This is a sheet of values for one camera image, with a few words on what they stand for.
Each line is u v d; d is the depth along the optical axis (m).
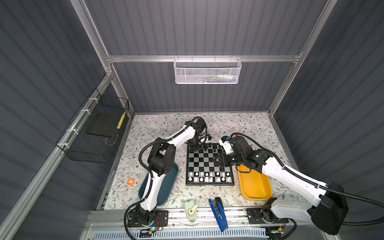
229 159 0.68
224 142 0.71
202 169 0.89
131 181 0.86
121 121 0.80
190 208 0.71
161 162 0.57
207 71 1.12
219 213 0.76
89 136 0.72
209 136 0.90
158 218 0.73
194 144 0.86
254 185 0.88
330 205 0.39
